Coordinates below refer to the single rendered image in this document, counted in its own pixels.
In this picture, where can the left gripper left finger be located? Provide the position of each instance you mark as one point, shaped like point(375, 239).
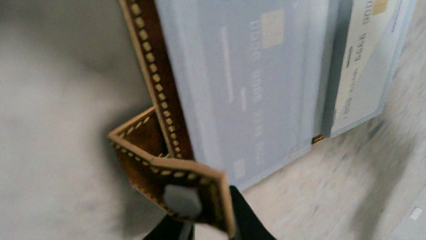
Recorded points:
point(167, 229)

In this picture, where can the clear plastic sleeve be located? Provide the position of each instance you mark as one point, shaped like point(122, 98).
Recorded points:
point(249, 73)

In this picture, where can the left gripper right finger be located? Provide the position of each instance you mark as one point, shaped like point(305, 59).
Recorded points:
point(245, 223)

